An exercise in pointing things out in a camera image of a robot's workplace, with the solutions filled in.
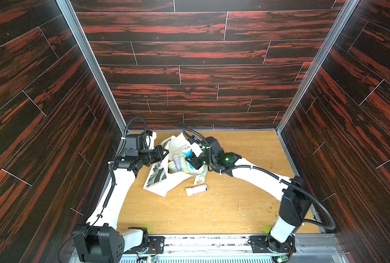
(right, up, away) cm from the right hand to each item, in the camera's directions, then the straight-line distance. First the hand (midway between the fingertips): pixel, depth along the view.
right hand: (191, 153), depth 82 cm
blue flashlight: (-2, +1, -7) cm, 7 cm away
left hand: (-10, +1, -5) cm, 11 cm away
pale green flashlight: (+6, -15, +11) cm, 20 cm away
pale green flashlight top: (-11, -9, +11) cm, 18 cm away
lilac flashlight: (-9, -6, +14) cm, 18 cm away
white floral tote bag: (-15, -13, -5) cm, 20 cm away
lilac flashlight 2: (-1, -21, +6) cm, 22 cm away
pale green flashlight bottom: (-4, -9, +9) cm, 13 cm away
